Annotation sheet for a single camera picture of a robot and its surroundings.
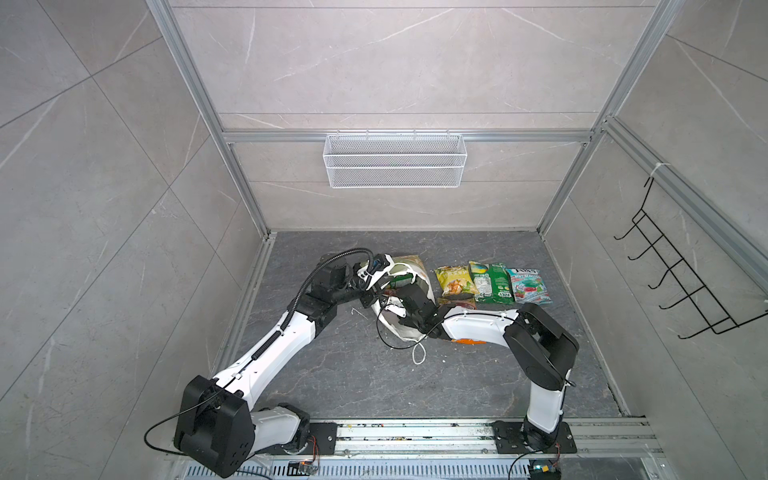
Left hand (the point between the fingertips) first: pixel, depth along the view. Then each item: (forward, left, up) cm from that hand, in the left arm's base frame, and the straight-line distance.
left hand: (389, 268), depth 77 cm
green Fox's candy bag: (+9, -36, -22) cm, 43 cm away
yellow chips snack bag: (+10, -23, -21) cm, 32 cm away
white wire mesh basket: (+43, -4, +4) cm, 43 cm away
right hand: (+4, -6, -20) cm, 21 cm away
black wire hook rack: (-18, -66, +8) cm, 69 cm away
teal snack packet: (+7, -48, -22) cm, 53 cm away
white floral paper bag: (-2, -3, 0) cm, 4 cm away
